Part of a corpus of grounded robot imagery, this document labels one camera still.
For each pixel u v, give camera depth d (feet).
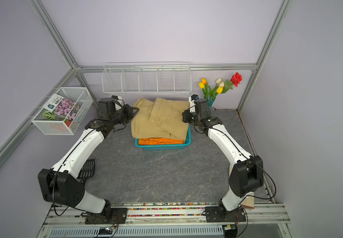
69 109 2.48
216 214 2.40
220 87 3.00
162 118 2.60
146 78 3.24
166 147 3.08
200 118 2.07
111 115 2.08
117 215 2.41
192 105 2.42
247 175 1.44
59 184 1.35
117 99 2.08
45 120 2.32
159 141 3.04
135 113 2.56
